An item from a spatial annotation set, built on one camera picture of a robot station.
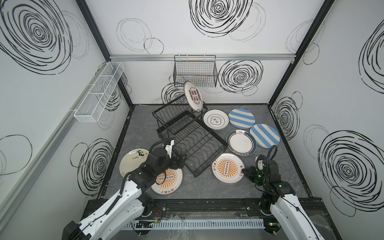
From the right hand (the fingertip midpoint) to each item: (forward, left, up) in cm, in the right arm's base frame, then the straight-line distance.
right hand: (241, 172), depth 82 cm
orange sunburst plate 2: (+3, +8, -3) cm, 9 cm away
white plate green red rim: (+20, -4, -2) cm, 21 cm away
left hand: (+4, +34, +12) cm, 36 cm away
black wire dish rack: (+25, +27, -2) cm, 37 cm away
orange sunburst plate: (-6, +41, -3) cm, 41 cm away
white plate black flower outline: (+40, +11, -3) cm, 42 cm away
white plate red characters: (+36, +28, +24) cm, 51 cm away
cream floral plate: (+7, +65, -2) cm, 65 cm away
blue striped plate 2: (+27, -21, -4) cm, 35 cm away
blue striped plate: (+42, -8, -4) cm, 43 cm away
